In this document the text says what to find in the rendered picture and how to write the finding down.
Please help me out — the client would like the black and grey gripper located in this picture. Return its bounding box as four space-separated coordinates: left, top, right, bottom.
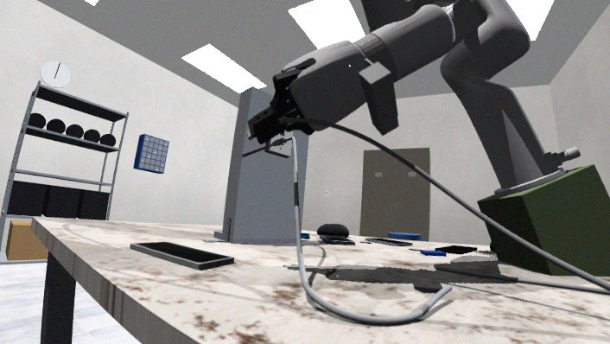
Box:
248 40 369 144

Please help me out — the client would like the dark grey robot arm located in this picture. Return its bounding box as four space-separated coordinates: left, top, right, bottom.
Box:
353 0 581 196

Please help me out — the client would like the grey panel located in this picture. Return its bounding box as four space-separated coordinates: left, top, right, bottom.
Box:
213 86 309 243

